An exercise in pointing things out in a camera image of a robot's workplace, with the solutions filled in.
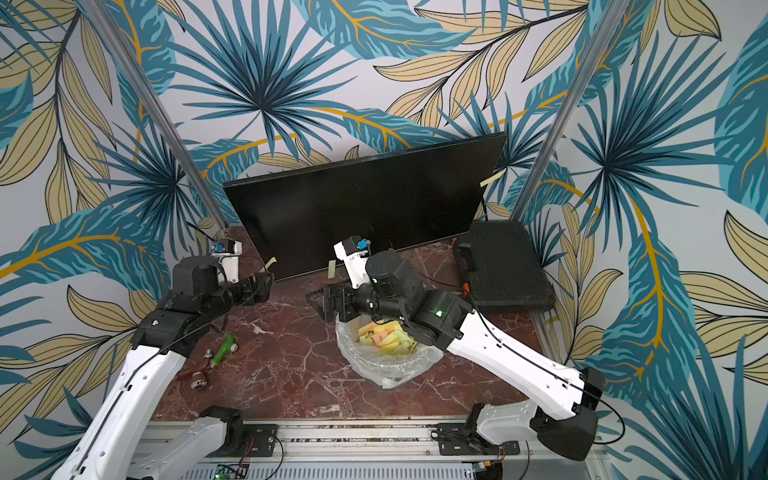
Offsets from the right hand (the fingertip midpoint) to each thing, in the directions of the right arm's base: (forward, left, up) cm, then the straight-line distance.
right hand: (318, 292), depth 59 cm
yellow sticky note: (+15, +15, -9) cm, 23 cm away
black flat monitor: (+45, -19, -15) cm, 51 cm away
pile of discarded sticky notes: (+4, -14, -30) cm, 34 cm away
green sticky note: (+20, +2, -19) cm, 27 cm away
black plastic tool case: (+27, -53, -30) cm, 67 cm away
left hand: (+10, +18, -9) cm, 22 cm away
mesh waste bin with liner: (-1, -13, -30) cm, 33 cm away
